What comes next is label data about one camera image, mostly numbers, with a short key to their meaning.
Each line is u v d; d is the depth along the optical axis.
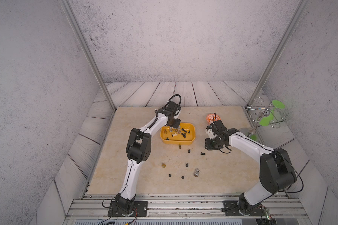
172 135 1.02
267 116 0.81
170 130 1.05
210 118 1.10
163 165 0.88
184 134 1.04
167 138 1.00
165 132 1.05
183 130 1.06
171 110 0.81
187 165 0.88
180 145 0.99
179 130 1.03
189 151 0.94
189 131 1.05
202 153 0.94
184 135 1.03
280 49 0.85
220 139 0.66
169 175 0.85
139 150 0.59
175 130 1.05
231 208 0.72
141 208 0.73
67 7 0.70
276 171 0.45
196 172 0.85
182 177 0.85
